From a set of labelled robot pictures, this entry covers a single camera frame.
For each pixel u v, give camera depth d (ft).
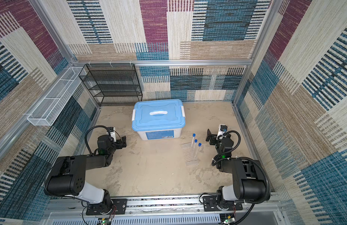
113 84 3.58
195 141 2.66
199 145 2.60
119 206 2.40
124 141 2.92
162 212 2.39
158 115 2.97
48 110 2.35
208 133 2.78
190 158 2.93
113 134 2.77
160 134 3.04
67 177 1.65
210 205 2.39
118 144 2.79
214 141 2.68
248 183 1.45
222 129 2.49
